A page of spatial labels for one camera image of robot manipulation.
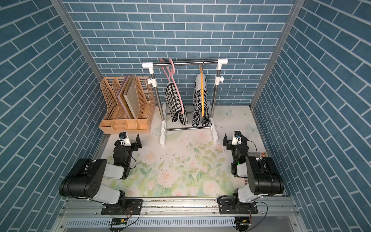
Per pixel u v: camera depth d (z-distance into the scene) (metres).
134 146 0.81
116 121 1.01
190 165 0.89
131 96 0.88
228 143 0.83
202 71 1.01
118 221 0.72
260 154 0.92
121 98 0.88
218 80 0.81
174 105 0.83
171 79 0.79
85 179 0.45
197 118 0.85
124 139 0.76
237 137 0.76
